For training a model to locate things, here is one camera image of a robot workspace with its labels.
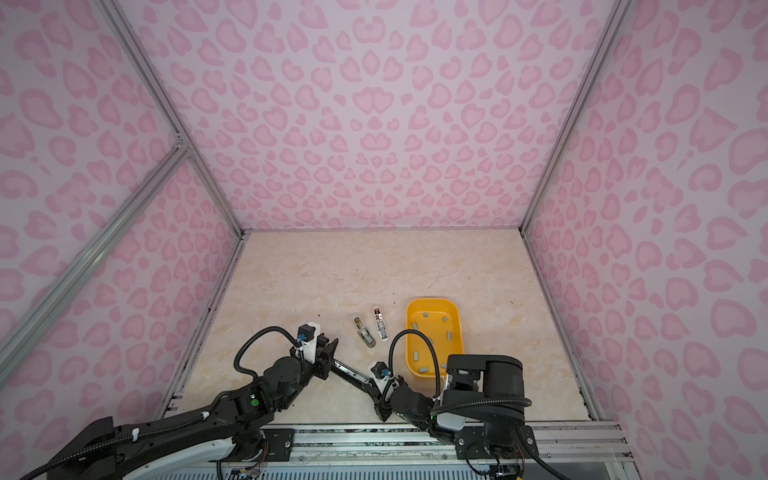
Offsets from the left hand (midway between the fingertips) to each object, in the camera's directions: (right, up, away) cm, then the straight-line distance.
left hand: (333, 335), depth 79 cm
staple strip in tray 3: (+25, -11, +6) cm, 28 cm away
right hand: (+9, -14, +2) cm, 17 cm away
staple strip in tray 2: (+33, -3, +12) cm, 35 cm away
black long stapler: (+6, -12, +3) cm, 14 cm away
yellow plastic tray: (+32, 0, +16) cm, 35 cm away
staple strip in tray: (+26, +2, +18) cm, 32 cm away
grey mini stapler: (+7, -2, +11) cm, 13 cm away
